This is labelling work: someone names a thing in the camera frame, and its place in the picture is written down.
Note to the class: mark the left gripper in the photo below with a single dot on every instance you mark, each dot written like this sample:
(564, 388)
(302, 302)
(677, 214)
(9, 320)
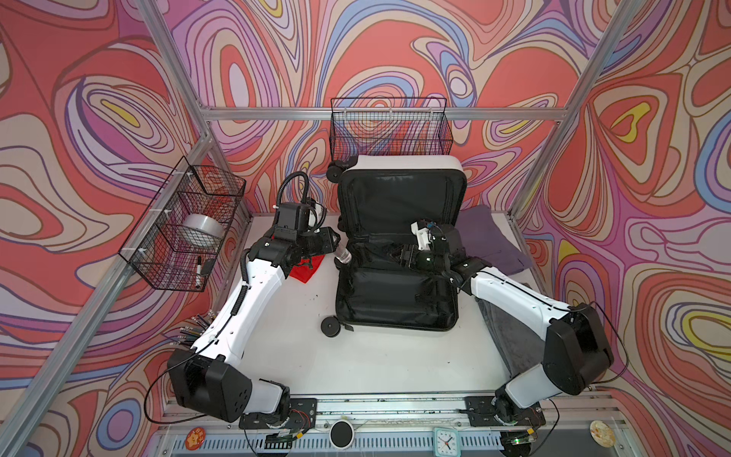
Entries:
(328, 245)

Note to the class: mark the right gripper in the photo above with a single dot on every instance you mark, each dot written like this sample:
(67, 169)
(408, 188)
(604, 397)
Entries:
(411, 252)

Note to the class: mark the purple trousers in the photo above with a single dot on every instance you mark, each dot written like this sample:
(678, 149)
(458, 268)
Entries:
(481, 237)

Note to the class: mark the grey towel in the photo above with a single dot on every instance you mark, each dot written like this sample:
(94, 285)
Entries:
(520, 348)

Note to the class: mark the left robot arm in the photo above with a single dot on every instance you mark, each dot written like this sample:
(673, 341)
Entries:
(206, 378)

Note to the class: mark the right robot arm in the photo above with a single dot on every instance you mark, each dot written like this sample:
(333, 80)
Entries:
(576, 348)

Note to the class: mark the red folded t-shirt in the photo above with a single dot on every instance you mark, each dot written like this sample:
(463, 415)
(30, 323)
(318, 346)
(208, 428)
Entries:
(304, 271)

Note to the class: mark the open black white suitcase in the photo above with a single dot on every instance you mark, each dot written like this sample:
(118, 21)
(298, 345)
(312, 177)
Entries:
(379, 198)

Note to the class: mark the silver tape roll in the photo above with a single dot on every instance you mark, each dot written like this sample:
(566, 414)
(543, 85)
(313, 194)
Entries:
(202, 231)

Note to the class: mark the black marker pen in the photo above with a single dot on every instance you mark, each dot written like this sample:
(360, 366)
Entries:
(198, 274)

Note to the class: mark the red pencil cup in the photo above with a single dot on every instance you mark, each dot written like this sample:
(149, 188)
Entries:
(190, 330)

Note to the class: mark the small teal clock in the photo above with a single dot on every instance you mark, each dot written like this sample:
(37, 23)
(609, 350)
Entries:
(446, 443)

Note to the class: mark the red round sticker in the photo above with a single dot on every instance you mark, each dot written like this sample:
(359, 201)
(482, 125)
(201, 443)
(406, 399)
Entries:
(195, 439)

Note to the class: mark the beige round sticker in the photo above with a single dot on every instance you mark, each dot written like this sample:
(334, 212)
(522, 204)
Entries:
(602, 434)

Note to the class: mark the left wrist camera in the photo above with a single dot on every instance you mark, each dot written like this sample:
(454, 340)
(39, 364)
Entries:
(299, 217)

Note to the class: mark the black wire basket back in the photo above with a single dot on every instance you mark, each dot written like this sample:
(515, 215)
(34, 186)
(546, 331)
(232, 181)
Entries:
(379, 125)

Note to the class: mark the black wire basket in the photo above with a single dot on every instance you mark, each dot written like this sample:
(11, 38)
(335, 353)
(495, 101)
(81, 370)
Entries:
(177, 244)
(379, 125)

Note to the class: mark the black wire basket left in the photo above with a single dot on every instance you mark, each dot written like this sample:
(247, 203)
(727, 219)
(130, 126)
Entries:
(177, 244)

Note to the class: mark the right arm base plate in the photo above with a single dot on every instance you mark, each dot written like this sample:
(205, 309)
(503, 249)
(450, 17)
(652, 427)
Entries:
(491, 411)

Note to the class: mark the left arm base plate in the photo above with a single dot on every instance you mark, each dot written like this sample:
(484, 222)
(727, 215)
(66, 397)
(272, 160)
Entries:
(299, 415)

